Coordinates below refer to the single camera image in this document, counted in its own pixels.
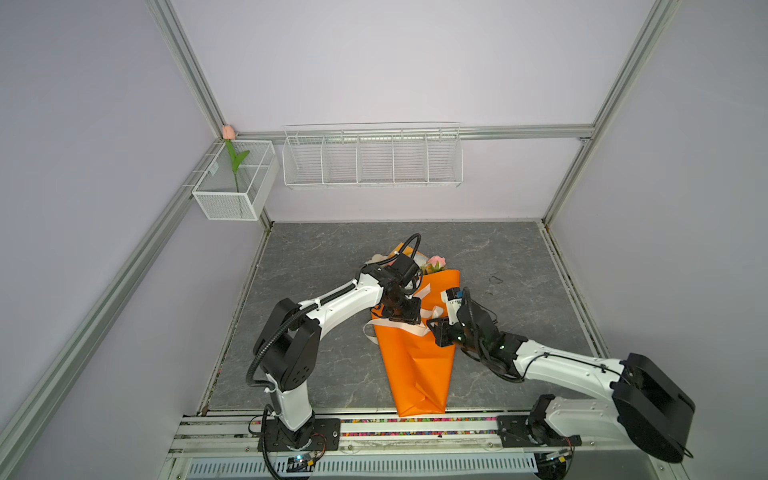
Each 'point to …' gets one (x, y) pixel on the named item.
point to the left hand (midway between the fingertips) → (416, 324)
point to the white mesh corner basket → (239, 180)
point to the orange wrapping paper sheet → (419, 368)
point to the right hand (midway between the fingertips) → (427, 324)
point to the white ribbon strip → (411, 328)
